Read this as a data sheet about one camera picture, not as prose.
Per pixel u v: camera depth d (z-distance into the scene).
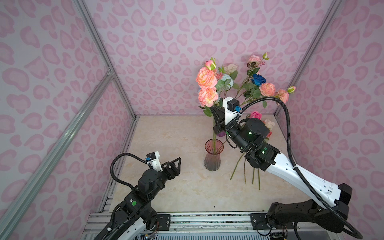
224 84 0.72
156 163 0.64
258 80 0.73
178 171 0.65
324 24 0.75
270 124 1.07
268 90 0.68
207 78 0.46
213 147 0.82
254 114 0.61
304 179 0.41
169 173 0.63
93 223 0.75
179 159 0.70
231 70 0.87
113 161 0.52
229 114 0.48
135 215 0.50
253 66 0.82
